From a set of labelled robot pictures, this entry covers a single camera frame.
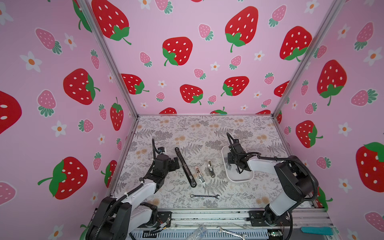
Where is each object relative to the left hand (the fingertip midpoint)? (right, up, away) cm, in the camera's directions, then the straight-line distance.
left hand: (171, 158), depth 90 cm
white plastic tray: (+38, -8, +1) cm, 39 cm away
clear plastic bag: (+16, -31, -21) cm, 41 cm away
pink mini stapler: (+17, -9, -2) cm, 20 cm away
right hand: (+39, +1, +7) cm, 39 cm away
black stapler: (+12, -11, -4) cm, 17 cm away
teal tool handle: (+77, -31, -18) cm, 86 cm away
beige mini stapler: (+24, -7, +1) cm, 25 cm away
